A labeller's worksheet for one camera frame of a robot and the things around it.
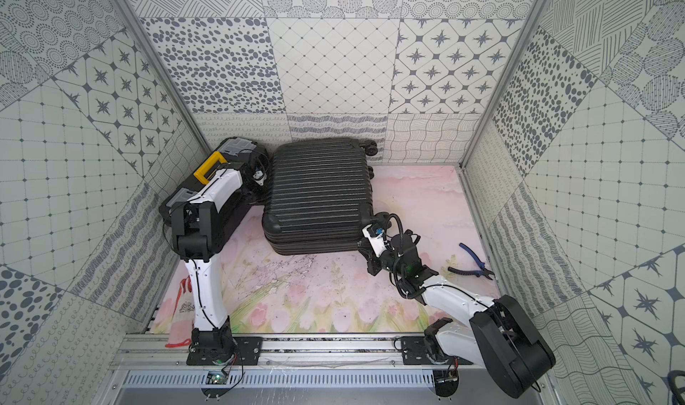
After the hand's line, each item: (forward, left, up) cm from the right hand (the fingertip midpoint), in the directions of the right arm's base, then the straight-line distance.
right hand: (361, 251), depth 85 cm
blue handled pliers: (-3, -42, -8) cm, 43 cm away
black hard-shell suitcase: (+11, +13, +14) cm, 23 cm away
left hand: (+22, +31, -1) cm, 38 cm away
